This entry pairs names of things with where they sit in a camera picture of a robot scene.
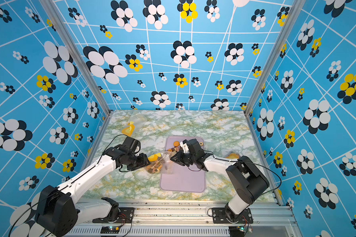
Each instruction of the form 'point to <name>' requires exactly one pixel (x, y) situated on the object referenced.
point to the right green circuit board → (237, 231)
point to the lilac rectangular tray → (184, 178)
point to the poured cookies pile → (176, 144)
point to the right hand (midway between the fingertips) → (172, 158)
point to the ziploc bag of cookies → (136, 122)
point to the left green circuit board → (110, 229)
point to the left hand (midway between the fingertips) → (149, 162)
